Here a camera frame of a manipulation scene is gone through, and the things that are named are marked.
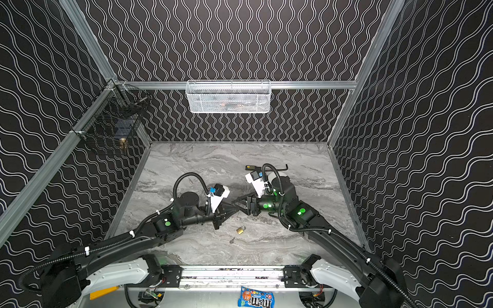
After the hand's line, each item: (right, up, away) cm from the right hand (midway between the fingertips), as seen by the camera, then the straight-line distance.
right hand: (235, 202), depth 69 cm
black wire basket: (-63, +39, +28) cm, 79 cm away
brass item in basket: (-50, +23, +13) cm, 56 cm away
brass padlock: (+1, -16, +17) cm, 23 cm away
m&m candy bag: (+6, -34, 0) cm, 35 cm away
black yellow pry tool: (+6, +12, +38) cm, 40 cm away
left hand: (+3, -3, -2) cm, 4 cm away
